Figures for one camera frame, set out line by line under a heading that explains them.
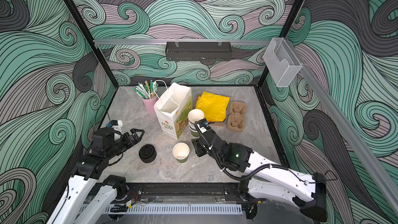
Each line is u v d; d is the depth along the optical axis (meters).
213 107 1.03
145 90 0.94
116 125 0.67
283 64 0.73
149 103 0.97
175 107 0.76
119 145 0.61
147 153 0.81
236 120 0.95
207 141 0.47
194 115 0.83
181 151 0.83
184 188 0.76
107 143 0.55
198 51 0.95
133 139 0.64
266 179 0.46
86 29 0.88
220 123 0.94
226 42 0.93
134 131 0.66
